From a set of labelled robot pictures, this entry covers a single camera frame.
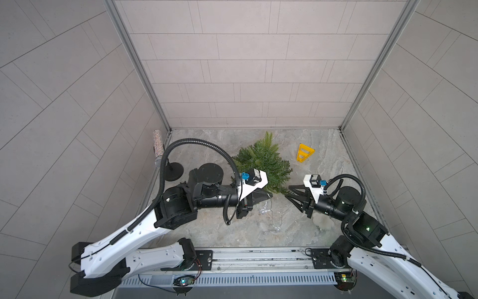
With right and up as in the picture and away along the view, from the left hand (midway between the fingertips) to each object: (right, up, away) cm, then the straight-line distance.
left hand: (271, 197), depth 50 cm
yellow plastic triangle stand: (+26, +9, +56) cm, 62 cm away
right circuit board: (+30, -36, +18) cm, 50 cm away
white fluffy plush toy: (+25, -19, +28) cm, 42 cm away
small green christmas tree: (0, +10, +21) cm, 23 cm away
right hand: (+8, -3, +14) cm, 17 cm away
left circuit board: (-29, -34, +15) cm, 47 cm away
